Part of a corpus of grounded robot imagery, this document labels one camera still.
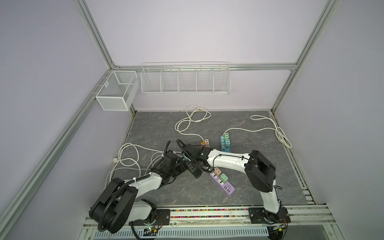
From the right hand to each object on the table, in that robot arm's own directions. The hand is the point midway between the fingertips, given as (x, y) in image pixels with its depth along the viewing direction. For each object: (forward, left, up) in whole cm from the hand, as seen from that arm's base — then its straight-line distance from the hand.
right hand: (191, 164), depth 89 cm
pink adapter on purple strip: (-6, -15, +4) cm, 17 cm away
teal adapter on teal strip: (+12, -22, +4) cm, 26 cm away
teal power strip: (+11, -20, 0) cm, 23 cm away
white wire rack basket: (+49, +4, +27) cm, 56 cm away
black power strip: (-7, -2, +8) cm, 11 cm away
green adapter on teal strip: (+18, -23, +5) cm, 29 cm away
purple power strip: (-13, -20, -1) cm, 24 cm away
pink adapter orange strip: (+13, -9, +5) cm, 17 cm away
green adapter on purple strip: (-10, -18, +4) cm, 21 cm away
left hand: (-1, +2, 0) cm, 3 cm away
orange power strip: (+14, -7, +1) cm, 16 cm away
